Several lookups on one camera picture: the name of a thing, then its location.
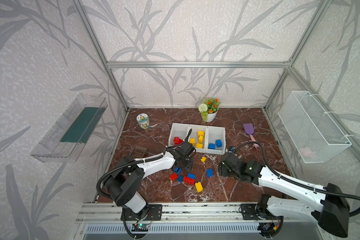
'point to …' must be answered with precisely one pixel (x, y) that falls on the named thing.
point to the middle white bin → (198, 137)
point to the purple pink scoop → (249, 128)
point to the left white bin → (178, 130)
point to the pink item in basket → (306, 151)
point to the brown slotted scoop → (138, 151)
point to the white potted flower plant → (209, 109)
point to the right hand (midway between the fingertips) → (222, 163)
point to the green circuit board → (140, 227)
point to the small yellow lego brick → (203, 159)
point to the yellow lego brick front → (199, 187)
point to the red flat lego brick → (189, 180)
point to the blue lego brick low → (180, 178)
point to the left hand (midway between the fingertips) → (190, 161)
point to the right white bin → (214, 133)
